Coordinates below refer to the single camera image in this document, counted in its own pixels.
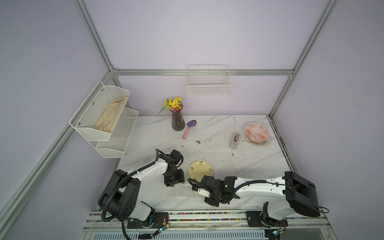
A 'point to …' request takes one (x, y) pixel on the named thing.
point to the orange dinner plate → (256, 133)
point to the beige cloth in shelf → (110, 114)
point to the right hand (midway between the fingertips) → (205, 198)
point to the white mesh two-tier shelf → (112, 145)
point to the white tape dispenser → (235, 140)
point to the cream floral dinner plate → (199, 168)
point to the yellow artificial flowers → (174, 105)
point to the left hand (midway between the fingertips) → (179, 185)
